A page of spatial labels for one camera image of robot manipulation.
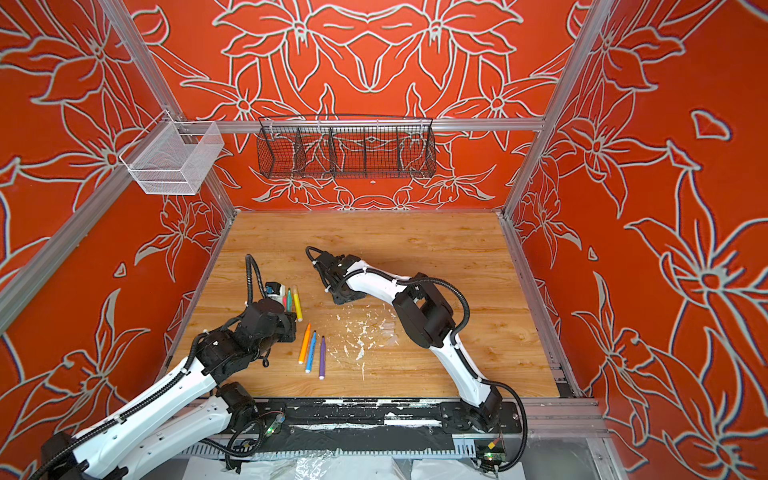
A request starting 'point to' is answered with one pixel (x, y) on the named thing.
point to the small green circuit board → (495, 457)
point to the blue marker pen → (310, 358)
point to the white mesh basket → (173, 157)
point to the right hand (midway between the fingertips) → (343, 294)
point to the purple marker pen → (322, 360)
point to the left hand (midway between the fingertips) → (294, 314)
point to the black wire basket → (345, 146)
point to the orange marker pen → (304, 346)
